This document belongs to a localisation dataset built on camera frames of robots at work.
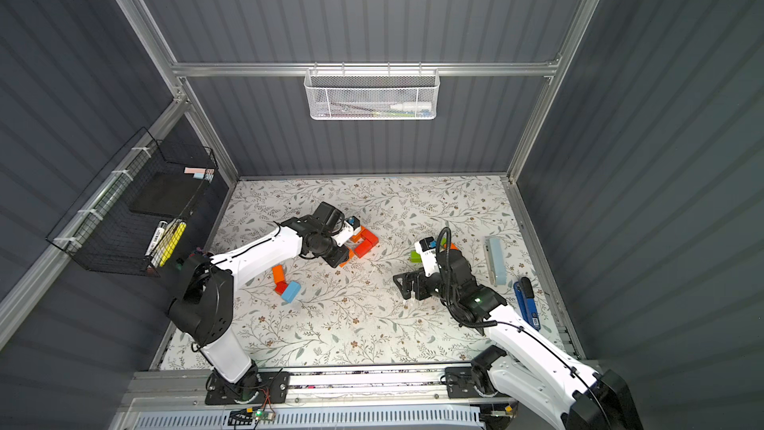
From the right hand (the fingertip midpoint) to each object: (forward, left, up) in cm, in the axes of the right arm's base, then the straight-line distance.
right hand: (412, 274), depth 79 cm
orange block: (+8, +20, -10) cm, 24 cm away
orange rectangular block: (+10, +16, +2) cm, 19 cm away
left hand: (+9, +21, -5) cm, 24 cm away
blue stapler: (-5, -32, -8) cm, 34 cm away
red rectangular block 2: (+14, +15, -11) cm, 24 cm away
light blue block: (-1, +36, -11) cm, 37 cm away
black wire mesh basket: (+5, +71, +17) cm, 73 cm away
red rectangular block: (+20, +13, -12) cm, 27 cm away
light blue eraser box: (+10, -27, -9) cm, 30 cm away
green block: (+7, -1, -3) cm, 8 cm away
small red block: (+1, +39, -11) cm, 41 cm away
